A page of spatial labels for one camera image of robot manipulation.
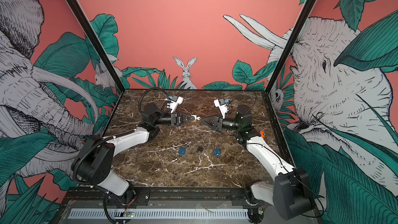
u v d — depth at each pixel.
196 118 0.71
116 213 0.73
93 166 0.44
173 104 0.70
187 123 0.71
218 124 0.65
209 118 0.68
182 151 0.89
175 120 0.68
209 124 0.69
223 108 0.67
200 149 0.91
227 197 0.74
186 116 0.71
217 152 0.88
